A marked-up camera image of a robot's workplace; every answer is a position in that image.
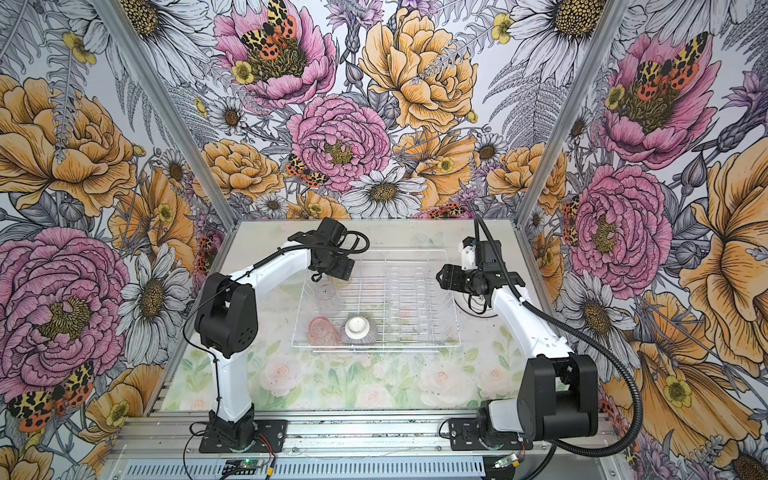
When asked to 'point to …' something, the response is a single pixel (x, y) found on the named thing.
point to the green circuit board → (242, 463)
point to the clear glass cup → (326, 295)
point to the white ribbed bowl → (358, 329)
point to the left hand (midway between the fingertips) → (334, 274)
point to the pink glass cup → (321, 332)
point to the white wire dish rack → (393, 303)
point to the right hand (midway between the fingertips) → (447, 285)
